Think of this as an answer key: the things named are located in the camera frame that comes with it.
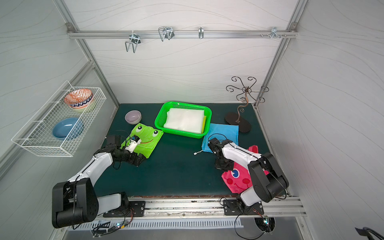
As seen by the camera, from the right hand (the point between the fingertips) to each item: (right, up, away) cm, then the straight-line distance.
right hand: (224, 168), depth 86 cm
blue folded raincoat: (+3, +19, +19) cm, 27 cm away
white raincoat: (-23, +28, +16) cm, 39 cm away
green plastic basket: (-40, +37, +21) cm, 58 cm away
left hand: (-51, +7, +1) cm, 52 cm away
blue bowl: (-76, +25, -19) cm, 82 cm away
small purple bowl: (-63, +30, +22) cm, 73 cm away
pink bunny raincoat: (+7, -5, -4) cm, 10 cm away
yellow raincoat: (-11, +25, +18) cm, 32 cm away
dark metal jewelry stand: (+11, +29, +25) cm, 40 cm away
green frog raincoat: (-47, +16, +13) cm, 52 cm away
